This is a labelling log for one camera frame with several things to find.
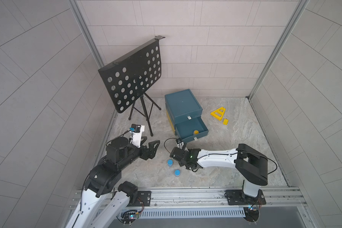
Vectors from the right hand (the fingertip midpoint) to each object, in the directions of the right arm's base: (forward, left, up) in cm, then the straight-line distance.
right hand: (181, 156), depth 87 cm
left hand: (-2, +12, +28) cm, 30 cm away
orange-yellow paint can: (+10, -10, +12) cm, 18 cm away
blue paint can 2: (-11, +3, +4) cm, 12 cm away
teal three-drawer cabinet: (+16, -3, +22) cm, 28 cm away
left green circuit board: (-29, +26, +4) cm, 39 cm away
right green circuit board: (-31, -32, -1) cm, 45 cm away
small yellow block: (+23, -34, +2) cm, 41 cm away
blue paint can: (-5, +7, +5) cm, 10 cm away
